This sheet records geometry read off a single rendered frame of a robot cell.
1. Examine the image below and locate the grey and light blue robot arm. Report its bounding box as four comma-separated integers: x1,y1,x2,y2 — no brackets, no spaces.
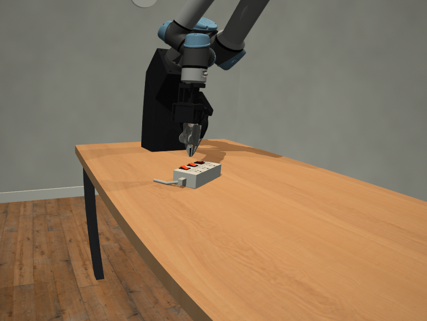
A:
158,0,270,84

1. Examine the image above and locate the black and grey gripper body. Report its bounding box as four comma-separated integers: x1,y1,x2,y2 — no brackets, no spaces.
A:
172,83,207,124

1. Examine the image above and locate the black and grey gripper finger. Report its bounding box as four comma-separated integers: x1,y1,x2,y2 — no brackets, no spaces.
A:
188,115,208,157
179,122,193,157

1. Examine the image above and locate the white power strip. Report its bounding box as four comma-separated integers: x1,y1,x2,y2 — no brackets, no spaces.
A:
153,160,221,189

